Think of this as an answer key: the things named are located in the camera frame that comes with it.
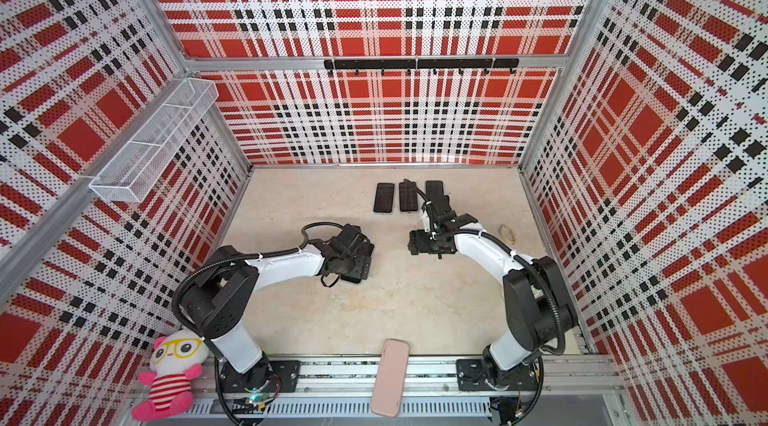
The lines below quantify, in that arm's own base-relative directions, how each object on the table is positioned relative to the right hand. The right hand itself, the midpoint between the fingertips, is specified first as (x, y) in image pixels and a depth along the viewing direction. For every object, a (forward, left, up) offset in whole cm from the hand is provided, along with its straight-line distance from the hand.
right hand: (422, 247), depth 88 cm
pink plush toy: (-30, +61, -1) cm, 68 cm away
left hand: (-4, +20, -8) cm, 22 cm away
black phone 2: (+28, +4, -11) cm, 31 cm away
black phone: (+26, +13, -9) cm, 31 cm away
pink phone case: (-33, +9, -8) cm, 35 cm away
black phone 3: (+28, -6, -7) cm, 30 cm away
